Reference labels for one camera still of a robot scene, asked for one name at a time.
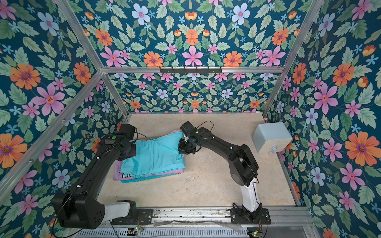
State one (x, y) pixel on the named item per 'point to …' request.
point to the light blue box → (269, 137)
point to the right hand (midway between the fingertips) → (179, 151)
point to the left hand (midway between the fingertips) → (129, 152)
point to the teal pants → (155, 155)
